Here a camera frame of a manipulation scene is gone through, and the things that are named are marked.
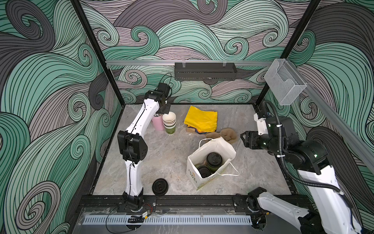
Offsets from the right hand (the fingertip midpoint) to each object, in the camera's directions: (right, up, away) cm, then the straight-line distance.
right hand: (246, 135), depth 62 cm
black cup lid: (-11, -15, +14) cm, 23 cm away
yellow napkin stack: (-14, +4, +42) cm, 44 cm away
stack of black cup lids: (-40, -30, +15) cm, 52 cm away
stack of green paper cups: (-36, +4, +27) cm, 46 cm away
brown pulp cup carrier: (+4, -4, +36) cm, 37 cm away
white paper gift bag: (-16, -7, +8) cm, 19 cm away
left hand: (-41, +13, +27) cm, 51 cm away
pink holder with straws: (-46, +5, +35) cm, 58 cm away
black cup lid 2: (-17, -18, +7) cm, 26 cm away
